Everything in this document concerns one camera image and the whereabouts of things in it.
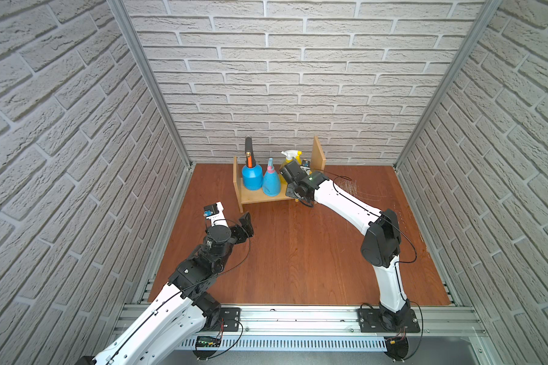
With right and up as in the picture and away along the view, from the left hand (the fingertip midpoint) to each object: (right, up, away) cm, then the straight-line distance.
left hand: (237, 211), depth 73 cm
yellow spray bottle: (+18, +21, +19) cm, 34 cm away
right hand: (+17, +6, +16) cm, 24 cm away
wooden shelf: (+29, +18, +13) cm, 36 cm away
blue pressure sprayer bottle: (+2, +13, +21) cm, 25 cm away
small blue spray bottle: (+10, +9, +17) cm, 22 cm away
